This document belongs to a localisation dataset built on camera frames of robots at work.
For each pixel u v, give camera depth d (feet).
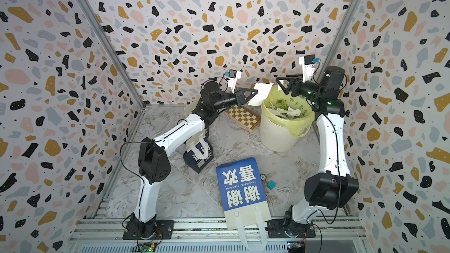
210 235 2.40
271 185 2.81
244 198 2.55
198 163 2.77
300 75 2.06
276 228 2.43
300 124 2.50
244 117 3.71
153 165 1.71
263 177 2.94
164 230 2.41
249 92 2.36
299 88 2.05
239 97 2.22
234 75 2.22
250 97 2.36
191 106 2.75
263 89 2.37
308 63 1.93
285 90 2.11
